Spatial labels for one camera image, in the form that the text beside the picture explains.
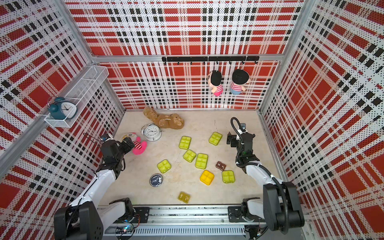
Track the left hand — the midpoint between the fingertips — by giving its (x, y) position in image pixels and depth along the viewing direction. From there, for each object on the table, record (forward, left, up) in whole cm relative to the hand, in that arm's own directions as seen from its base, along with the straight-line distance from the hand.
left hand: (127, 141), depth 86 cm
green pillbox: (+10, -53, -12) cm, 55 cm away
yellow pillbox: (-17, -47, -14) cm, 52 cm away
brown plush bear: (+19, -22, -5) cm, 30 cm away
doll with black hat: (+35, -69, +19) cm, 79 cm away
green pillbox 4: (-10, -21, -14) cm, 27 cm away
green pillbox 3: (-6, -44, -13) cm, 46 cm away
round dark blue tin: (-18, -18, -12) cm, 28 cm away
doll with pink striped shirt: (+34, -52, +17) cm, 65 cm away
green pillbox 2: (-3, -36, -13) cm, 38 cm away
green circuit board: (-41, -7, -12) cm, 44 cm away
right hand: (+5, -67, +1) cm, 67 cm away
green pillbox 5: (-16, -59, -13) cm, 63 cm away
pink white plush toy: (+2, -4, -9) cm, 10 cm away
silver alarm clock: (+13, -9, -9) cm, 19 cm away
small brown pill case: (-9, -55, -13) cm, 58 cm away
